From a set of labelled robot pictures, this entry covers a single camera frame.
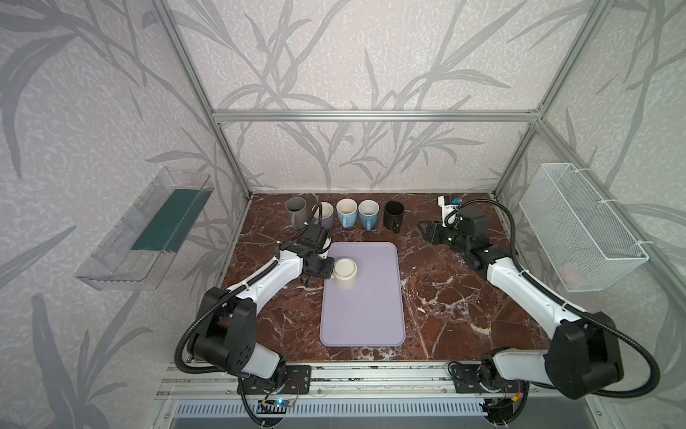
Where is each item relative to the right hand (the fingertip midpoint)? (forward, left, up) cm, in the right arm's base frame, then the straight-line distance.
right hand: (423, 214), depth 84 cm
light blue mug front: (+13, +26, -14) cm, 31 cm away
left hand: (-9, +30, -13) cm, 34 cm away
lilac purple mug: (+12, +35, -15) cm, 40 cm away
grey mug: (+13, +45, -12) cm, 48 cm away
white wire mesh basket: (-20, -34, +12) cm, 41 cm away
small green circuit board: (-47, +41, -21) cm, 66 cm away
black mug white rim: (+12, +8, -16) cm, 21 cm away
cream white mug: (-13, +25, -14) cm, 32 cm away
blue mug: (+14, +17, -15) cm, 27 cm away
